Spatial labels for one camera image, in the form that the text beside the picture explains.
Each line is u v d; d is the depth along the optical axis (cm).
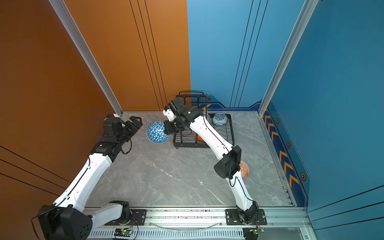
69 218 38
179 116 59
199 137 57
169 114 73
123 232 71
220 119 109
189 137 105
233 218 72
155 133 77
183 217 76
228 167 58
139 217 74
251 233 69
